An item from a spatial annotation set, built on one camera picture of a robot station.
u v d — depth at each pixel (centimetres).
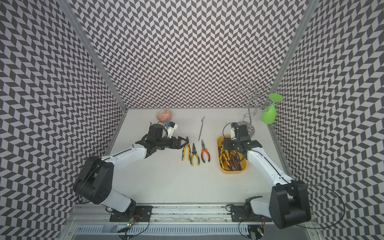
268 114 83
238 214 73
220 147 92
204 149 96
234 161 85
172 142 76
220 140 94
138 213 71
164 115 112
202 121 111
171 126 81
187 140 83
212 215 74
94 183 44
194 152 94
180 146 77
